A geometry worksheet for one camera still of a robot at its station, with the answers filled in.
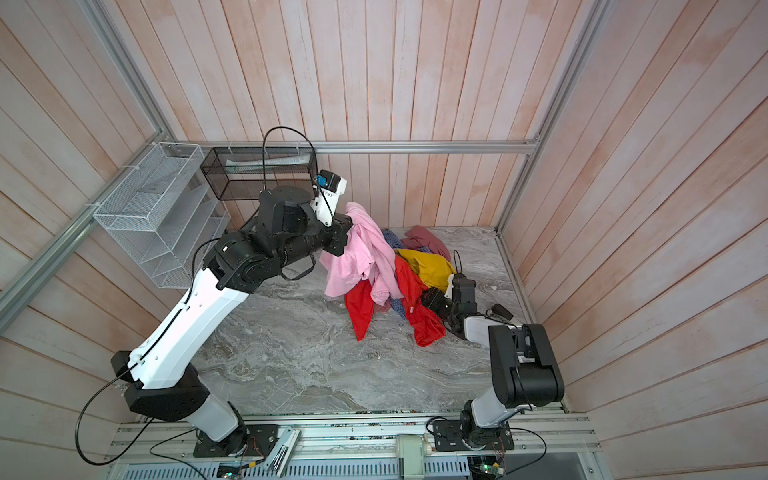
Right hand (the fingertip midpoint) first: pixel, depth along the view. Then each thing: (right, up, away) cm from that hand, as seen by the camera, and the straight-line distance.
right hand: (427, 295), depth 96 cm
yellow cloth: (+2, +9, -5) cm, 10 cm away
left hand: (-22, +19, -35) cm, 45 cm away
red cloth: (-1, -8, -6) cm, 11 cm away
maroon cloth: (0, +21, +19) cm, 28 cm away
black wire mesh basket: (-65, +43, +8) cm, 78 cm away
